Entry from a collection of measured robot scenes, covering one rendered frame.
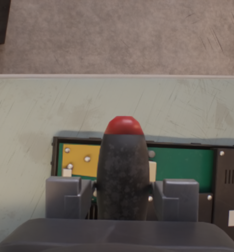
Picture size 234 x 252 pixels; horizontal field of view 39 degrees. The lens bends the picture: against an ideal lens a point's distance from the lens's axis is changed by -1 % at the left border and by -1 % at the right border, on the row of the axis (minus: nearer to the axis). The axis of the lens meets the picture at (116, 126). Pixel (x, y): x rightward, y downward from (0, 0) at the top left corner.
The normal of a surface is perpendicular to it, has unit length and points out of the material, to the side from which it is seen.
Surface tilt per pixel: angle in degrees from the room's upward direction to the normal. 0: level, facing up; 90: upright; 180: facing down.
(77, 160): 0
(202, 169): 0
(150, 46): 0
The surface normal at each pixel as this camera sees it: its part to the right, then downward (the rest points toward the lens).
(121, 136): -0.10, -0.24
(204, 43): 0.35, 0.00
